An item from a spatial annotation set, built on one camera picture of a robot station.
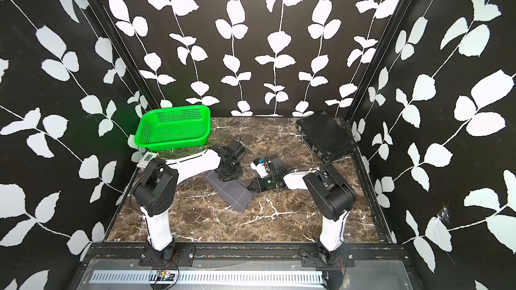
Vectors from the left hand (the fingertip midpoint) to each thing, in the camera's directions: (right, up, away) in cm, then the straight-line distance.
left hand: (239, 173), depth 93 cm
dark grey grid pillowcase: (-1, -7, -7) cm, 10 cm away
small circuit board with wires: (-25, -32, -23) cm, 46 cm away
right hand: (+5, -5, -2) cm, 7 cm away
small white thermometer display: (-48, +7, +8) cm, 49 cm away
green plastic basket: (-41, +23, +22) cm, 51 cm away
